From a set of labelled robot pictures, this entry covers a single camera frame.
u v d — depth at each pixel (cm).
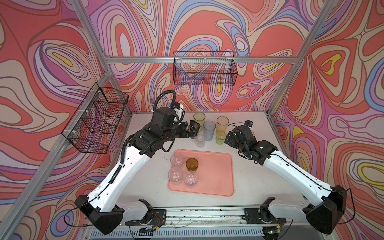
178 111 57
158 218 72
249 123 67
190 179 84
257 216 73
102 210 37
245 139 56
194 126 57
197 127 63
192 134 57
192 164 88
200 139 102
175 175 86
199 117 99
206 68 97
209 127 96
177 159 91
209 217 75
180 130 57
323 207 38
